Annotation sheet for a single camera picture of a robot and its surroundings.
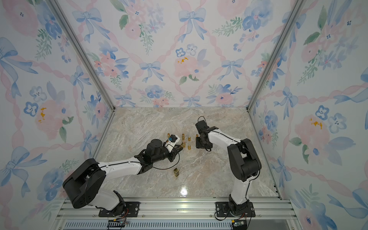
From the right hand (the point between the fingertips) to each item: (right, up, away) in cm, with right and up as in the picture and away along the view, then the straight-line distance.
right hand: (201, 144), depth 96 cm
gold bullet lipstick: (-12, +2, -14) cm, 18 cm away
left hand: (-13, +1, -12) cm, 18 cm away
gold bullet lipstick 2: (-23, +6, +4) cm, 24 cm away
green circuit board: (+16, -37, -23) cm, 46 cm away
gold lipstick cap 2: (-8, -2, 0) cm, 9 cm away
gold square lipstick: (-16, -15, -10) cm, 24 cm away
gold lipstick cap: (-8, +3, +5) cm, 10 cm away
